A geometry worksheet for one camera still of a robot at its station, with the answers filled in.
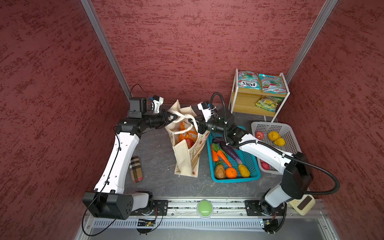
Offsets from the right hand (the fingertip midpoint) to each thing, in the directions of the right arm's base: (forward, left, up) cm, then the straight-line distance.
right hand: (190, 121), depth 73 cm
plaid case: (-14, +32, -26) cm, 44 cm away
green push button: (-34, -6, -28) cm, 45 cm away
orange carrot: (-4, -18, -28) cm, 33 cm away
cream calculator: (-34, -57, -29) cm, 73 cm away
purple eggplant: (-4, -22, -24) cm, 33 cm away
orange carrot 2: (-6, -14, -27) cm, 31 cm away
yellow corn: (-17, -29, -25) cm, 42 cm away
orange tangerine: (-18, -22, -25) cm, 38 cm away
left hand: (-2, +7, +3) cm, 7 cm away
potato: (-17, -16, -25) cm, 34 cm away
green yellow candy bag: (+23, -53, -11) cm, 58 cm away
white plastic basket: (+6, -61, -25) cm, 66 cm away
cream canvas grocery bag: (-12, +3, -19) cm, 23 cm away
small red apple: (+7, -46, -25) cm, 53 cm away
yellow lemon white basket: (+2, -58, -26) cm, 64 cm away
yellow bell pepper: (+6, -55, -25) cm, 60 cm away
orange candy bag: (+3, 0, -16) cm, 17 cm away
